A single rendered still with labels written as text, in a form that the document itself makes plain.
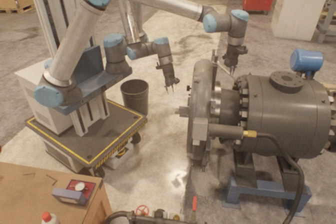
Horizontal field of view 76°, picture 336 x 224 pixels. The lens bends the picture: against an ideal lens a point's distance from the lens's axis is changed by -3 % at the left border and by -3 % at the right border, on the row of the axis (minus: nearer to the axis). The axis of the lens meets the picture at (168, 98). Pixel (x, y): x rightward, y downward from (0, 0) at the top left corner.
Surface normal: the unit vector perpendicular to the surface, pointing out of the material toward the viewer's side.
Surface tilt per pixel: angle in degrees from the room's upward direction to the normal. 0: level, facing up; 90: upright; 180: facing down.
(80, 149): 0
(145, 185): 0
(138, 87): 87
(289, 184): 0
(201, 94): 39
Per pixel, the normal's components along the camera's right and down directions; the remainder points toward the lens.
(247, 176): 0.00, -0.81
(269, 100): -0.08, -0.37
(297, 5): -0.26, 0.56
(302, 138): -0.15, 0.40
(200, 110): -0.14, -0.03
